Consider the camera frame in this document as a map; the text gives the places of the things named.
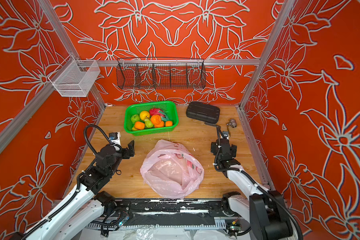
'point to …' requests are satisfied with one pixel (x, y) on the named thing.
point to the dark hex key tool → (210, 124)
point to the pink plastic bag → (171, 170)
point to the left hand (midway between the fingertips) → (125, 140)
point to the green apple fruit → (135, 118)
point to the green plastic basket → (170, 113)
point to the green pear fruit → (148, 123)
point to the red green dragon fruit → (159, 111)
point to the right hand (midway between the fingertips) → (221, 142)
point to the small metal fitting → (232, 123)
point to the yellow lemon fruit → (144, 114)
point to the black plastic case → (205, 112)
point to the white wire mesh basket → (74, 78)
